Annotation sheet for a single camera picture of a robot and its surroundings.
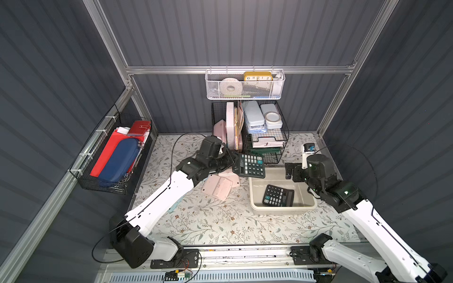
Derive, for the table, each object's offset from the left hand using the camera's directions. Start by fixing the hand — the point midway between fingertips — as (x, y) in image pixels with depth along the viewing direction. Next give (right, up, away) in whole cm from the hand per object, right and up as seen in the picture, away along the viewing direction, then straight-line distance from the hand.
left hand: (241, 158), depth 72 cm
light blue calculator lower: (-35, -27, +15) cm, 46 cm away
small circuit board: (-28, -48, -1) cm, 55 cm away
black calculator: (+19, -20, +17) cm, 33 cm away
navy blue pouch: (-48, -2, -4) cm, 48 cm away
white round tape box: (+19, +19, +22) cm, 35 cm away
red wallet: (-46, +13, +7) cm, 48 cm away
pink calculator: (-12, -16, +19) cm, 28 cm away
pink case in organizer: (-11, +16, +36) cm, 41 cm away
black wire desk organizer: (+17, +7, +22) cm, 28 cm away
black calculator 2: (+3, -3, +1) cm, 5 cm away
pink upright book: (-5, +20, +20) cm, 29 cm away
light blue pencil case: (+8, +21, +22) cm, 32 cm away
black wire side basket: (-58, +17, +13) cm, 61 cm away
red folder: (-55, +8, +4) cm, 55 cm away
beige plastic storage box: (+31, -22, +14) cm, 40 cm away
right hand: (+25, -4, 0) cm, 25 cm away
